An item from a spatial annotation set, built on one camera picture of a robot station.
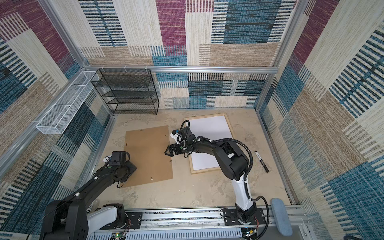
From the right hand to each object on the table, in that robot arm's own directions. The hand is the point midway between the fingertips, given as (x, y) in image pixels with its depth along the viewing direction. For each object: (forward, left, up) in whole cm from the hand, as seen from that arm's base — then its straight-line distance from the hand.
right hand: (172, 153), depth 93 cm
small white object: (-8, +34, +9) cm, 36 cm away
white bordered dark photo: (+21, -26, -3) cm, 34 cm away
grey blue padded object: (-36, -54, -1) cm, 64 cm away
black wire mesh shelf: (+45, +34, +13) cm, 58 cm away
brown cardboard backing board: (+9, +19, -7) cm, 22 cm away
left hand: (-8, +22, -2) cm, 23 cm away
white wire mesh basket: (+1, +51, +31) cm, 59 cm away
